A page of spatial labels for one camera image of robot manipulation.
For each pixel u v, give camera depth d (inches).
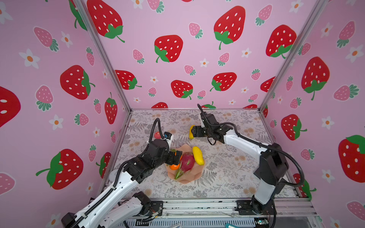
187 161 32.7
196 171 33.9
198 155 33.0
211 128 26.6
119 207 21.8
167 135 24.6
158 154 20.5
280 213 28.8
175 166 32.4
